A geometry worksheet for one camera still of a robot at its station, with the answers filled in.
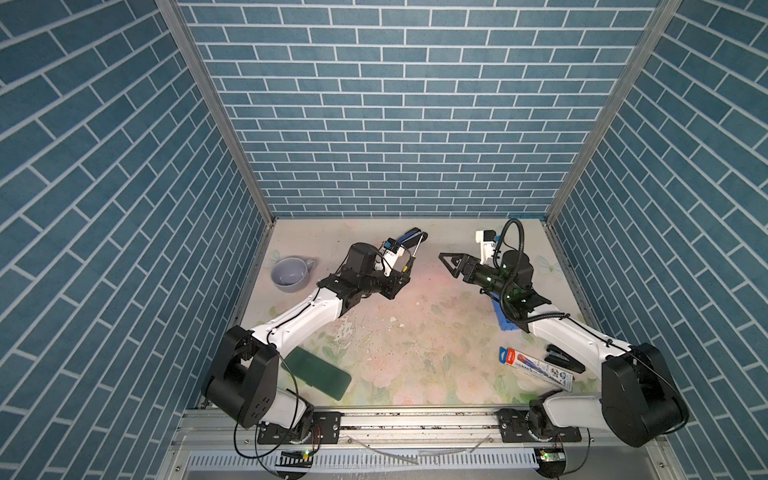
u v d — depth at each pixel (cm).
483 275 70
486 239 74
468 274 72
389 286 74
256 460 69
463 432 74
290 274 99
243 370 45
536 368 83
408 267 82
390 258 74
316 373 82
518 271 62
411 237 112
